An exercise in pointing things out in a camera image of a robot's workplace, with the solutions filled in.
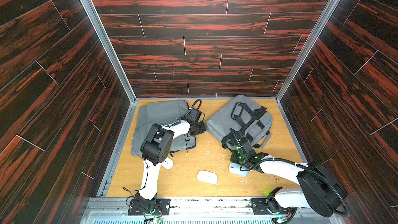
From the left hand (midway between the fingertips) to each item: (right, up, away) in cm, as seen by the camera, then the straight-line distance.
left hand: (207, 130), depth 101 cm
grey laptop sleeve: (-28, +12, +2) cm, 31 cm away
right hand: (+16, -13, -9) cm, 22 cm away
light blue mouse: (+14, -19, -17) cm, 29 cm away
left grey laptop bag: (-16, -6, -10) cm, 20 cm away
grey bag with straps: (+29, +8, 0) cm, 30 cm away
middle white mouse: (0, -23, -19) cm, 30 cm away
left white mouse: (-23, -17, -14) cm, 32 cm away
